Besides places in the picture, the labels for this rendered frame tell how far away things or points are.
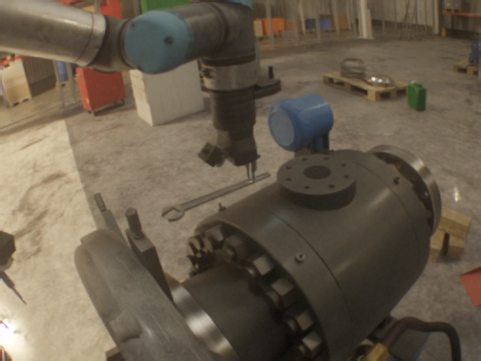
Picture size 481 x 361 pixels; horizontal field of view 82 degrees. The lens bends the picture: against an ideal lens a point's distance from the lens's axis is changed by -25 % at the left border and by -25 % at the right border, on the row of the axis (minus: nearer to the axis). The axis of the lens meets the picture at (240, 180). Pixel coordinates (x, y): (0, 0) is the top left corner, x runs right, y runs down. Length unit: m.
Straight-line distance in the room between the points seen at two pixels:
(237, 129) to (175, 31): 0.24
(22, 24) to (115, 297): 0.44
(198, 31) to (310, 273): 0.52
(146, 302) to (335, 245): 0.44
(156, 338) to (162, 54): 0.41
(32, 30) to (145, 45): 0.16
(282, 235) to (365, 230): 0.22
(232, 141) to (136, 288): 0.30
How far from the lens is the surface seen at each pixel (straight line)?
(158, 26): 0.44
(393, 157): 1.27
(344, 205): 0.87
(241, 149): 0.61
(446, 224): 2.13
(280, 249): 0.75
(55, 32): 0.50
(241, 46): 0.55
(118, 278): 0.61
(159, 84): 4.42
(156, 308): 0.57
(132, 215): 0.58
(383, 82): 5.00
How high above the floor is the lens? 1.36
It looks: 29 degrees down
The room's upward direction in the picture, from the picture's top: 8 degrees counter-clockwise
